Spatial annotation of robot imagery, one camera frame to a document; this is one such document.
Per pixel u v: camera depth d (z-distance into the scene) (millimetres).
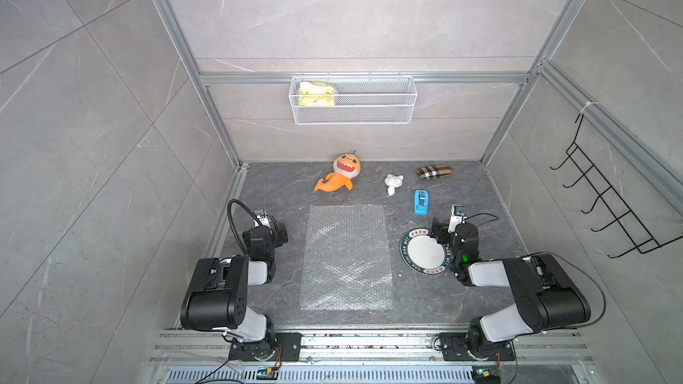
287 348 737
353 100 1007
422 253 948
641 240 589
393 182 1100
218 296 450
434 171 1134
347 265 883
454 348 730
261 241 715
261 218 813
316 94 878
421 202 1032
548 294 456
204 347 753
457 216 798
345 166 1077
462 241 700
